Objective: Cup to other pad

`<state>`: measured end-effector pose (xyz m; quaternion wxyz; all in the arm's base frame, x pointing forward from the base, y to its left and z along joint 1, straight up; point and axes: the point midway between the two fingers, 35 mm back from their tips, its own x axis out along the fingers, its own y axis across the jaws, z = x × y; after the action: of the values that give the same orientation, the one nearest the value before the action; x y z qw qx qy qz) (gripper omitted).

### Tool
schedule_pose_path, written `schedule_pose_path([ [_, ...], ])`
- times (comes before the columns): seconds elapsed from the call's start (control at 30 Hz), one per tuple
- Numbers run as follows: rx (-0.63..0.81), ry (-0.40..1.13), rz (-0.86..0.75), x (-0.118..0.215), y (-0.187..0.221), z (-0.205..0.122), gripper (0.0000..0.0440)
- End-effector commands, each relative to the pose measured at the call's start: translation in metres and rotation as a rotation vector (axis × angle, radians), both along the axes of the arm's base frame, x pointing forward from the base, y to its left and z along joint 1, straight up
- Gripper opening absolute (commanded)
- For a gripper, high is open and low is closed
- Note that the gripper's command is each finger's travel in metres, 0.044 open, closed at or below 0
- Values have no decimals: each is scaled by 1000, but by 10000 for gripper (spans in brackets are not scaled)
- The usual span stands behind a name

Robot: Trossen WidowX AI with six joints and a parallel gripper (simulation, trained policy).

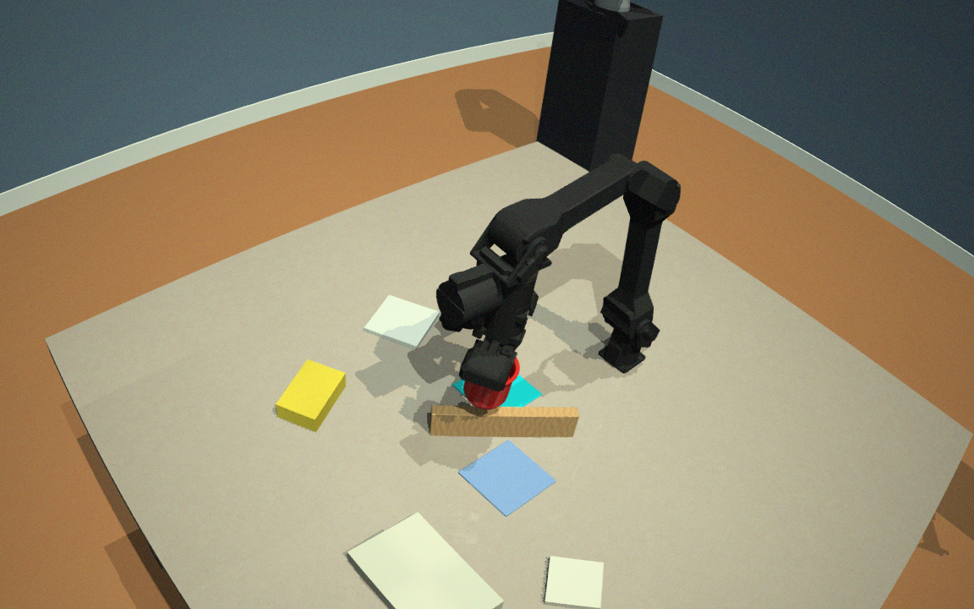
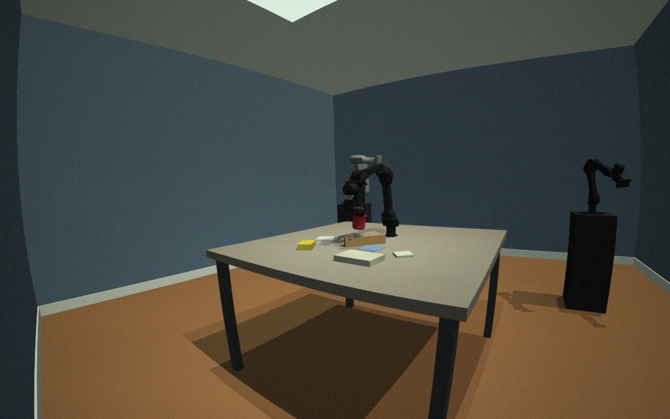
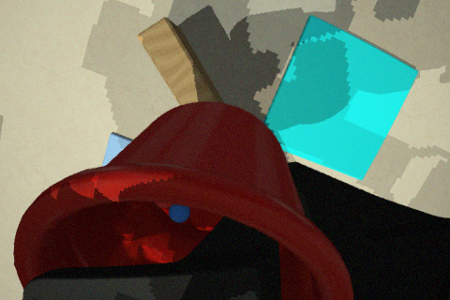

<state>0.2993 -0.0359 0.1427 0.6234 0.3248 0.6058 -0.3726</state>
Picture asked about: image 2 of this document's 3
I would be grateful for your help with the wooden plank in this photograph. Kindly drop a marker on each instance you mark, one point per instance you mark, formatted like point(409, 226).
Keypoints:
point(364, 240)

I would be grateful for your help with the red cup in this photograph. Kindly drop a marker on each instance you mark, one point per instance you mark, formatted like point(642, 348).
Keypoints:
point(358, 222)

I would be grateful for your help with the yellow rectangular block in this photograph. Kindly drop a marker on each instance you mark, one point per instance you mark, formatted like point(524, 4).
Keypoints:
point(306, 245)

